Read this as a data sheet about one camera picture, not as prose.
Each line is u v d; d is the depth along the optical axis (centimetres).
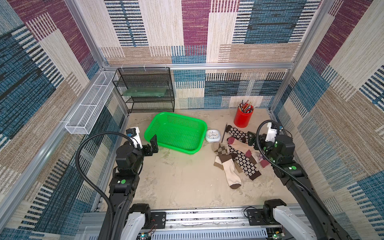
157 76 102
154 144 65
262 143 66
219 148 98
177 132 108
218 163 92
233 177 86
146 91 106
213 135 102
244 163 91
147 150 64
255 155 92
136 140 56
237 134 105
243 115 104
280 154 55
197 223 73
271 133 66
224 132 107
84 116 93
